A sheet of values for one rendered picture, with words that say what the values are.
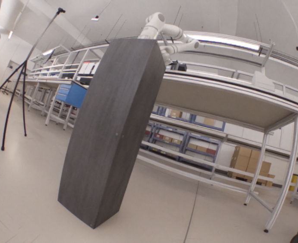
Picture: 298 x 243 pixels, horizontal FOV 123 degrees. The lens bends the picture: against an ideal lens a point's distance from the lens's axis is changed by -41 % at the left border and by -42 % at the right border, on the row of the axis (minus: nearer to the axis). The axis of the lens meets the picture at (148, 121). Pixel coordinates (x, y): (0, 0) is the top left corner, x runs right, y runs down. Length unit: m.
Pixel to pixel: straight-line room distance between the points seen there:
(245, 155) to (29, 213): 4.41
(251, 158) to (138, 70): 4.19
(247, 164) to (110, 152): 4.19
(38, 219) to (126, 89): 0.63
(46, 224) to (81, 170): 0.28
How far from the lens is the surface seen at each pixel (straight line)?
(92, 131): 0.56
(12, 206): 0.69
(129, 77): 0.55
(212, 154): 4.76
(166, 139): 4.91
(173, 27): 1.03
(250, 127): 1.88
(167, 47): 1.05
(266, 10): 3.96
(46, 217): 0.66
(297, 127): 1.29
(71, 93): 2.44
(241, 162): 4.35
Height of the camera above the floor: 0.45
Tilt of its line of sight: 7 degrees up
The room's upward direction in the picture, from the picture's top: 18 degrees clockwise
